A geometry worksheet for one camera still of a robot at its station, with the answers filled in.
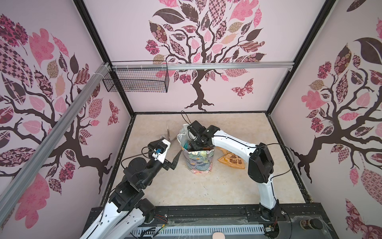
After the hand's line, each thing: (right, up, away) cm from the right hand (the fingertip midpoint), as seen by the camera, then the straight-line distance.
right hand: (195, 142), depth 89 cm
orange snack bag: (+22, -10, 0) cm, 24 cm away
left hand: (-11, +1, -24) cm, 26 cm away
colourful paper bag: (+1, -8, -13) cm, 16 cm away
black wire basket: (-48, +48, +33) cm, 76 cm away
